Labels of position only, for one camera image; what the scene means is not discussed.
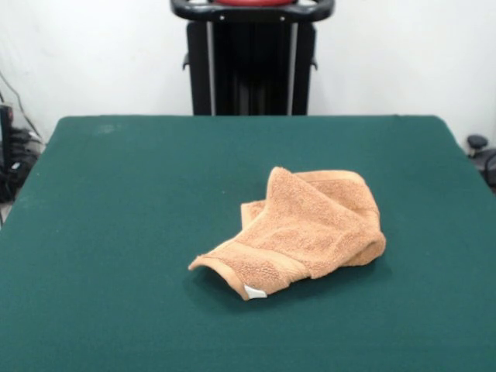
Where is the orange terry towel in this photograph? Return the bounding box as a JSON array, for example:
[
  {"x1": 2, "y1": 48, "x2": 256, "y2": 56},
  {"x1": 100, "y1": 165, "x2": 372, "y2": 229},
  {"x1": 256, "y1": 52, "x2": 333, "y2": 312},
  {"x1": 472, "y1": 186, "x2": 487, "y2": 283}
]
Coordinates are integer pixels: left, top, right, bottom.
[{"x1": 188, "y1": 166, "x2": 388, "y2": 301}]

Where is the dark green table cloth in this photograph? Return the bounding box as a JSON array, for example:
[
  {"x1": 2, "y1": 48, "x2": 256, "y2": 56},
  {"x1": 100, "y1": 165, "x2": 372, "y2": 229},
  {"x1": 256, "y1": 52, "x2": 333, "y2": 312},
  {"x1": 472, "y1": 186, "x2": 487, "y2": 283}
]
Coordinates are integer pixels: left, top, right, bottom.
[{"x1": 0, "y1": 114, "x2": 496, "y2": 372}]

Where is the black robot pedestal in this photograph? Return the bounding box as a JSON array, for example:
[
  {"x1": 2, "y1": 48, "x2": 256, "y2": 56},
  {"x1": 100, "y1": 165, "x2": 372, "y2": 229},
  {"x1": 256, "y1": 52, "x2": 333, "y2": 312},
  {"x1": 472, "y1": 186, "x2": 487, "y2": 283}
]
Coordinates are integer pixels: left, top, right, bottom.
[{"x1": 169, "y1": 0, "x2": 334, "y2": 116}]

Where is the black equipment with cables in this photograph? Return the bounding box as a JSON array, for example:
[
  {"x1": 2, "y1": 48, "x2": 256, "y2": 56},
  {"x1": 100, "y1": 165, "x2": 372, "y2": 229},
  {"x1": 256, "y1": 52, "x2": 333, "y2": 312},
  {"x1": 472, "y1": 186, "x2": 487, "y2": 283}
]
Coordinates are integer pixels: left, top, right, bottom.
[{"x1": 0, "y1": 71, "x2": 47, "y2": 226}]

